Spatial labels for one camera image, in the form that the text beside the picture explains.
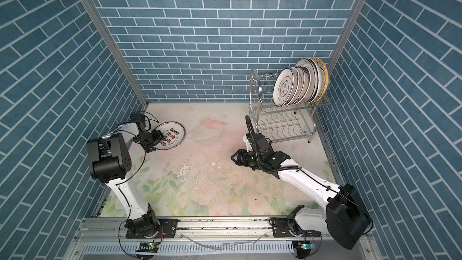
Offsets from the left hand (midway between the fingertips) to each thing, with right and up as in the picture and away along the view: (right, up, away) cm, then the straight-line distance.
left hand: (165, 141), depth 99 cm
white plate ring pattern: (+62, +27, -17) cm, 70 cm away
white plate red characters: (+2, +4, +6) cm, 7 cm away
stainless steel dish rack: (+66, +9, +6) cm, 67 cm away
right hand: (+40, -6, -19) cm, 45 cm away
